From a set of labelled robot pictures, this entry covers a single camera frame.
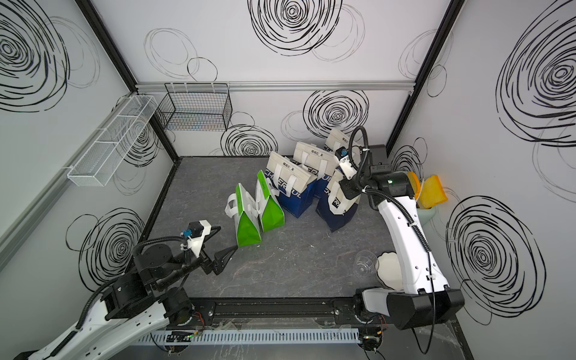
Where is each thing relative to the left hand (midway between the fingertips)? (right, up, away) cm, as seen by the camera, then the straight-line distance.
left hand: (227, 238), depth 64 cm
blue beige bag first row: (+19, +15, +18) cm, 30 cm away
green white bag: (+3, +8, +6) cm, 11 cm away
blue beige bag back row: (+38, +34, +31) cm, 60 cm away
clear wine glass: (+47, -15, +19) cm, 53 cm away
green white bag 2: (+11, +2, +23) cm, 25 cm away
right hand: (+38, +17, +8) cm, 42 cm away
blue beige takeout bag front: (+33, +7, +14) cm, 37 cm away
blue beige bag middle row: (+29, +24, +24) cm, 45 cm away
